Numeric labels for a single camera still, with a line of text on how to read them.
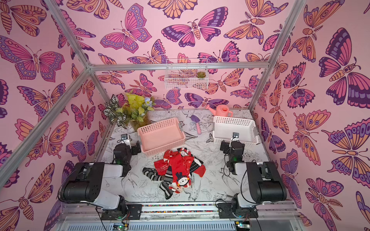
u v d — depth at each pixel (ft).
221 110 3.48
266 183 1.49
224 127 3.57
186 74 3.13
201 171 2.82
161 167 2.83
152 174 2.74
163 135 3.44
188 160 2.79
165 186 2.61
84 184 1.48
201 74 3.04
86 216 2.44
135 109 2.99
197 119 3.74
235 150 2.36
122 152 2.31
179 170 2.64
